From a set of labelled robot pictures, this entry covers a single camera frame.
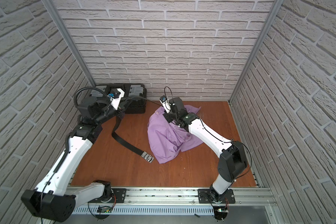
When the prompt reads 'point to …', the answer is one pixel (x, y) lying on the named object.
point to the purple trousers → (168, 139)
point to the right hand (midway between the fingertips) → (170, 108)
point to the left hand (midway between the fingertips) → (131, 96)
